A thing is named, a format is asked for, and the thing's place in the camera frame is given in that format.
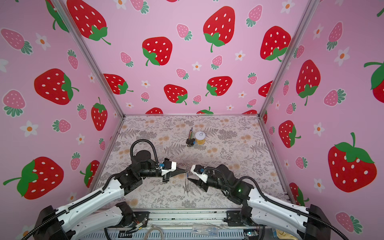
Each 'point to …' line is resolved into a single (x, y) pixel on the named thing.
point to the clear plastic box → (204, 230)
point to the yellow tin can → (200, 136)
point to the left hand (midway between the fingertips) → (184, 169)
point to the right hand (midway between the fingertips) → (190, 173)
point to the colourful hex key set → (190, 141)
